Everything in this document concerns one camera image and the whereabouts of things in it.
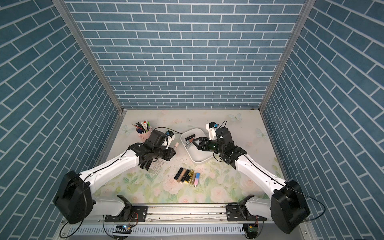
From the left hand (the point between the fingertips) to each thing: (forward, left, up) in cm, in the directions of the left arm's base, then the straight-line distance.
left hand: (177, 153), depth 83 cm
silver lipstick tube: (+14, -5, -9) cm, 17 cm away
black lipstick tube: (-7, 0, -11) cm, 13 cm away
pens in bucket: (+20, +25, -2) cm, 32 cm away
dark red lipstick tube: (+18, -6, -10) cm, 21 cm away
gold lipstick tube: (-10, -9, -11) cm, 17 cm away
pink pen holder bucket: (+14, +22, -4) cm, 27 cm away
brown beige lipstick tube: (-9, -2, -10) cm, 14 cm away
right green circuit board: (-34, -39, -16) cm, 54 cm away
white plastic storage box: (+5, -9, -11) cm, 15 cm away
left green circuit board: (-33, +25, -15) cm, 44 cm away
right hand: (+2, -11, +8) cm, 14 cm away
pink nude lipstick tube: (+4, +1, +2) cm, 5 cm away
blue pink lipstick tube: (-11, -11, -11) cm, 19 cm away
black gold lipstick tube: (-9, -7, -10) cm, 15 cm away
